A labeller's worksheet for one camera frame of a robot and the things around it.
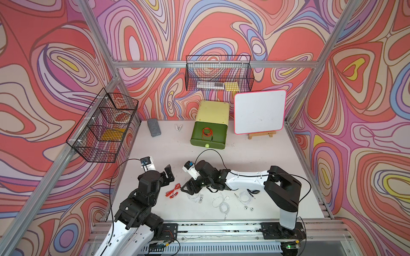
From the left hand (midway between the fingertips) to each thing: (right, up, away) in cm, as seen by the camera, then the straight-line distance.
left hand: (163, 168), depth 72 cm
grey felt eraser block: (-18, +21, +41) cm, 50 cm away
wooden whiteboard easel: (+64, +16, +35) cm, 75 cm away
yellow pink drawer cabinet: (+25, +29, +23) cm, 45 cm away
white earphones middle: (+26, -20, +11) cm, 35 cm away
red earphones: (+20, +15, +21) cm, 33 cm away
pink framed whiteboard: (+54, +31, +29) cm, 69 cm away
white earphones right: (+40, -18, +12) cm, 46 cm away
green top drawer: (+27, +13, +18) cm, 35 cm away
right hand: (+10, -13, +9) cm, 18 cm away
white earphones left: (+14, -18, +11) cm, 26 cm away
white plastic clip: (-1, +20, +41) cm, 46 cm away
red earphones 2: (0, -16, +12) cm, 20 cm away
